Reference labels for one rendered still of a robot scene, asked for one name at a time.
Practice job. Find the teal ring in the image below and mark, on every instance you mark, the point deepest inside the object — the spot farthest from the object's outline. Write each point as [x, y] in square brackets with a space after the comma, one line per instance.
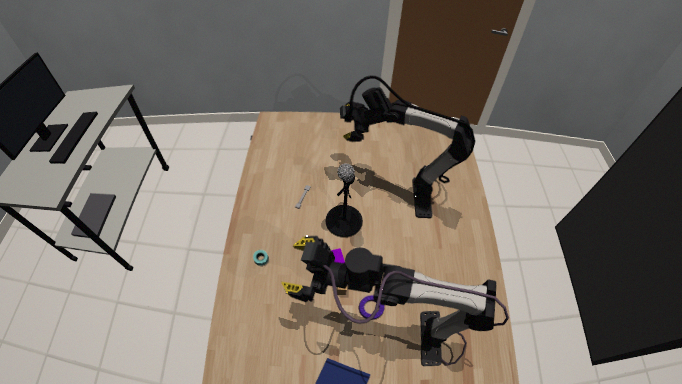
[260, 253]

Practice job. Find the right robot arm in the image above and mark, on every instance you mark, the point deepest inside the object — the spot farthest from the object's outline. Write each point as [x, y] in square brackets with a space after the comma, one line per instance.
[403, 114]

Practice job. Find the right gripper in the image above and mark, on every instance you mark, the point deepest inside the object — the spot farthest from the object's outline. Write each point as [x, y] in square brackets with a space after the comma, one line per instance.
[356, 135]

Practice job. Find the purple flat box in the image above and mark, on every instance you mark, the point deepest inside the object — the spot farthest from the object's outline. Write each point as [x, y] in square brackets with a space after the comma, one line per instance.
[338, 255]

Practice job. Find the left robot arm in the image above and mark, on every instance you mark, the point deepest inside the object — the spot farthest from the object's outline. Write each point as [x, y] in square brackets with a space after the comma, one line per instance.
[363, 270]

